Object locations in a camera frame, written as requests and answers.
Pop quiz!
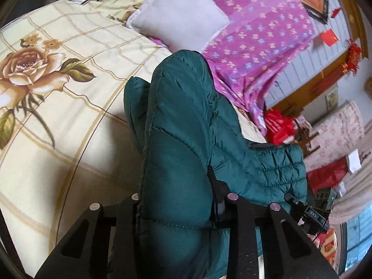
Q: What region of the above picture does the dark green puffer jacket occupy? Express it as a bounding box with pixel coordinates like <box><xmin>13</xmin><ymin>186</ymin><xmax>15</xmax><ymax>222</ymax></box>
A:
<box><xmin>124</xmin><ymin>50</ymin><xmax>307</xmax><ymax>278</ymax></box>

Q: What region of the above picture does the wooden chair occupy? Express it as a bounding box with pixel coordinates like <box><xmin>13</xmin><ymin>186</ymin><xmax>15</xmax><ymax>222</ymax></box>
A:
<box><xmin>293</xmin><ymin>115</ymin><xmax>320</xmax><ymax>158</ymax></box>

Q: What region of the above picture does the pink floral quilt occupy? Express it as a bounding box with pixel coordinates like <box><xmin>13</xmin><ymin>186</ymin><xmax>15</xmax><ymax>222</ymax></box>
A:
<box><xmin>303</xmin><ymin>101</ymin><xmax>372</xmax><ymax>226</ymax></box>

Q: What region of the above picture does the red plastic bag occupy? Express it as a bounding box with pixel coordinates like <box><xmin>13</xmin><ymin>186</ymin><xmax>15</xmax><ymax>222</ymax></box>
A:
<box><xmin>264</xmin><ymin>109</ymin><xmax>294</xmax><ymax>146</ymax></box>

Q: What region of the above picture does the cream floral plaid bedspread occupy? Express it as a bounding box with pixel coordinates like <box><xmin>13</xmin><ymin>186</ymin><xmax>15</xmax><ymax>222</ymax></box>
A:
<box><xmin>1</xmin><ymin>0</ymin><xmax>169</xmax><ymax>276</ymax></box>

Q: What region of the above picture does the white panelled headboard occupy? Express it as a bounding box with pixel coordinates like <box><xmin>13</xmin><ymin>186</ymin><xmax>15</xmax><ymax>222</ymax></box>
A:
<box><xmin>266</xmin><ymin>12</ymin><xmax>351</xmax><ymax>107</ymax></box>

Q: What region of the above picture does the purple floral bed sheet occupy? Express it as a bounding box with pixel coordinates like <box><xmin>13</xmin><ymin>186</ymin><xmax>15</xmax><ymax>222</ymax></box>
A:
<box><xmin>147</xmin><ymin>0</ymin><xmax>318</xmax><ymax>137</ymax></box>

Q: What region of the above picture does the white square pillow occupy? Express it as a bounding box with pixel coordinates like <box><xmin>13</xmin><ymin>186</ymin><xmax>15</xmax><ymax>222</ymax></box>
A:
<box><xmin>126</xmin><ymin>0</ymin><xmax>229</xmax><ymax>52</ymax></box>

